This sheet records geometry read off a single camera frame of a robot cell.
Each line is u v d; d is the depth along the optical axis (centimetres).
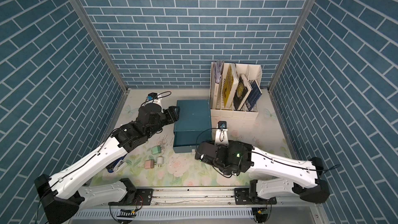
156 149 87
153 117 51
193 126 79
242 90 99
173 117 62
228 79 99
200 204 74
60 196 38
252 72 101
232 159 42
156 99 63
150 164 82
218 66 93
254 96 101
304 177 40
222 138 56
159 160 83
